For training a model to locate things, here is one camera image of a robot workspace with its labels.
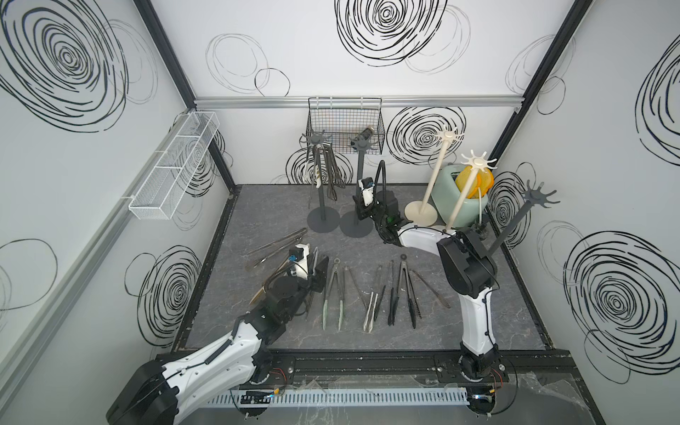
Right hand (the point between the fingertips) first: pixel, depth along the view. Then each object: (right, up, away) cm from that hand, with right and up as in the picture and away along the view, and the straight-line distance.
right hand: (358, 194), depth 96 cm
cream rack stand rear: (+26, -7, +13) cm, 30 cm away
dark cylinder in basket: (+3, +22, -4) cm, 22 cm away
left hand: (-12, -20, -18) cm, 29 cm away
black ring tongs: (+17, -35, -10) cm, 40 cm away
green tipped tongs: (-8, -27, -4) cm, 28 cm away
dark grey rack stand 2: (-2, -12, +10) cm, 16 cm away
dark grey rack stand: (-14, -10, +12) cm, 21 cm away
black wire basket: (-6, +28, 0) cm, 28 cm away
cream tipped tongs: (+2, -40, -16) cm, 43 cm away
